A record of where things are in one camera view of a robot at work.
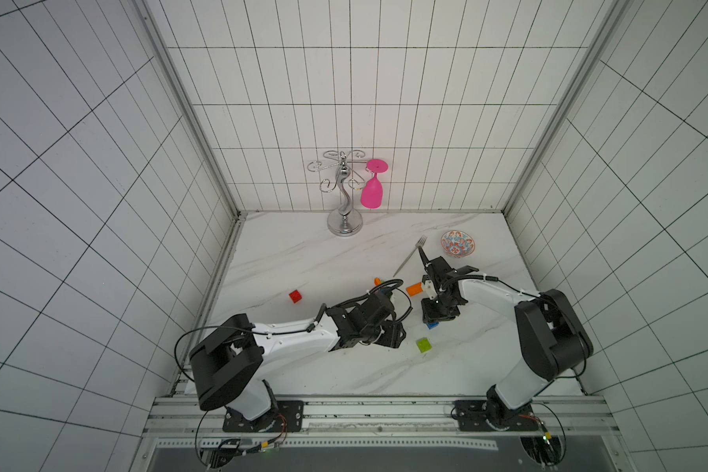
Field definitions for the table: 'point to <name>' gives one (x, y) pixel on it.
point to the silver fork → (419, 243)
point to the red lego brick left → (295, 296)
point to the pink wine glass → (372, 191)
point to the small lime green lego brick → (424, 344)
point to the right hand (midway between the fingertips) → (428, 312)
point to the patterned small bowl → (457, 243)
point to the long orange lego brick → (415, 289)
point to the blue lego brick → (433, 324)
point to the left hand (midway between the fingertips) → (390, 338)
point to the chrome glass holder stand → (344, 221)
